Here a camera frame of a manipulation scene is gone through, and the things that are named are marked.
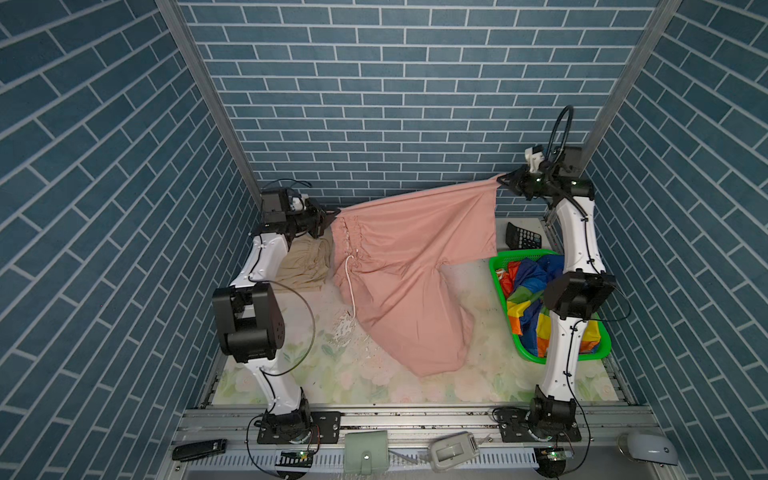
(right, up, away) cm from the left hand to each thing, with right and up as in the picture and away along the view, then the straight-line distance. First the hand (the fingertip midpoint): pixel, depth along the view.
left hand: (338, 208), depth 86 cm
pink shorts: (+15, -14, +7) cm, 22 cm away
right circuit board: (+54, -63, -14) cm, 85 cm away
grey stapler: (+30, -59, -17) cm, 68 cm away
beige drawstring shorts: (-14, -17, +17) cm, 28 cm away
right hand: (+47, +10, +2) cm, 48 cm away
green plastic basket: (+51, -15, +11) cm, 54 cm away
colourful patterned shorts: (+55, -22, +3) cm, 60 cm away
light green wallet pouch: (+10, -59, -17) cm, 62 cm away
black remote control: (-32, -61, -13) cm, 70 cm away
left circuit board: (-7, -63, -14) cm, 65 cm away
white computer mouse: (+73, -56, -21) cm, 94 cm away
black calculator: (+64, -8, +26) cm, 69 cm away
